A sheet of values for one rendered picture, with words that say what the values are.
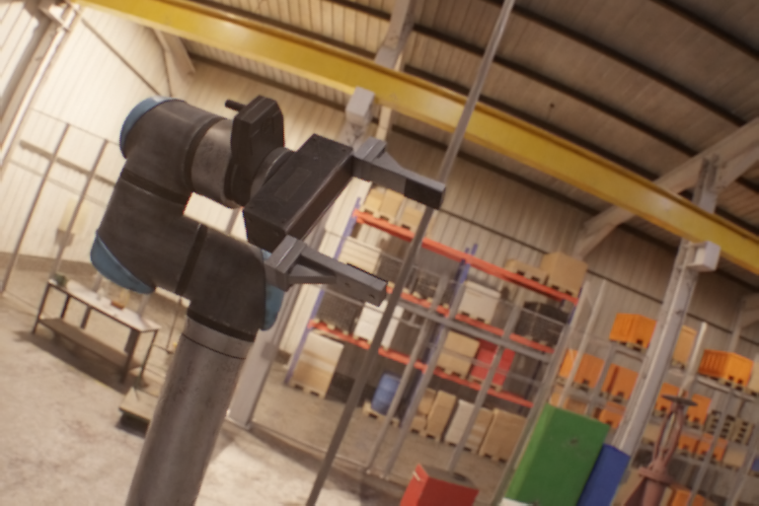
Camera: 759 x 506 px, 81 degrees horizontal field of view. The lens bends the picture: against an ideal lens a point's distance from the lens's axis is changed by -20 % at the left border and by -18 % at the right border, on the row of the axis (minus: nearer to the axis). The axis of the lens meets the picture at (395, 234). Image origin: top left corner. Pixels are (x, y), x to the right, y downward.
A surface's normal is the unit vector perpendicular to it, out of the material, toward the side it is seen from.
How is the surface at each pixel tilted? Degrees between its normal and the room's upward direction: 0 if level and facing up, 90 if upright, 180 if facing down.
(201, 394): 87
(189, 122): 64
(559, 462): 90
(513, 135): 90
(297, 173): 58
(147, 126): 92
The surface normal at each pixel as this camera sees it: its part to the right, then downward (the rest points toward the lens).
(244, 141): -0.36, 0.36
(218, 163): -0.25, 0.03
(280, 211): 0.09, -0.64
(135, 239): 0.36, 0.10
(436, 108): 0.04, -0.11
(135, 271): 0.65, 0.26
